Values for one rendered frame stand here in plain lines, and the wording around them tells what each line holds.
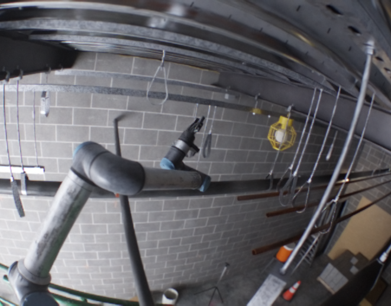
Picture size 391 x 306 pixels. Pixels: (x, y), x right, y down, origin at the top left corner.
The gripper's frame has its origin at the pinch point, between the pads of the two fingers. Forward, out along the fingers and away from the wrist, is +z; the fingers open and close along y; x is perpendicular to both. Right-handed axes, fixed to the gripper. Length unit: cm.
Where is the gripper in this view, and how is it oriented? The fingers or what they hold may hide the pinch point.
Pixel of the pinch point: (199, 119)
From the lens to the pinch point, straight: 117.8
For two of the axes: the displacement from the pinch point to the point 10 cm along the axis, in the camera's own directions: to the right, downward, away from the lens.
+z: 5.2, -8.1, 2.9
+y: -4.6, 0.2, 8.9
